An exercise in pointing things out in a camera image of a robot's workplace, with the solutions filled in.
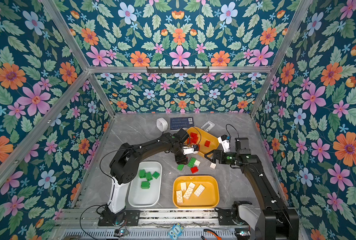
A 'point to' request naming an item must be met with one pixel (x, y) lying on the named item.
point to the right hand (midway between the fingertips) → (211, 155)
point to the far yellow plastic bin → (202, 136)
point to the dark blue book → (178, 123)
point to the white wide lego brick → (199, 190)
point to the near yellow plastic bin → (208, 198)
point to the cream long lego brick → (179, 199)
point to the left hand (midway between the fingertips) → (188, 155)
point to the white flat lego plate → (213, 165)
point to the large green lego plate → (191, 162)
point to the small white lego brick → (183, 186)
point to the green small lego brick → (180, 167)
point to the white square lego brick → (197, 162)
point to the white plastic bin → (151, 197)
